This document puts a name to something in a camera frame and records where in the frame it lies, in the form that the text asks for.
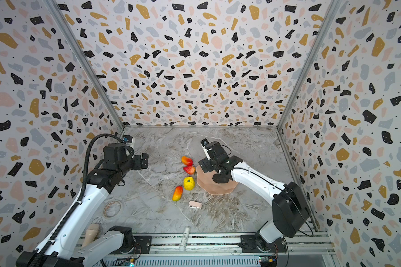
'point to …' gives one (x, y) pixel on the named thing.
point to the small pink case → (195, 204)
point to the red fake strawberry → (189, 169)
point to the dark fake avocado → (220, 178)
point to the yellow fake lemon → (189, 183)
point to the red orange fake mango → (177, 193)
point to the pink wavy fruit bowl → (205, 181)
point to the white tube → (185, 238)
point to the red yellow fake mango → (187, 161)
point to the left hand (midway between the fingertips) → (137, 152)
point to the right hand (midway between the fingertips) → (206, 154)
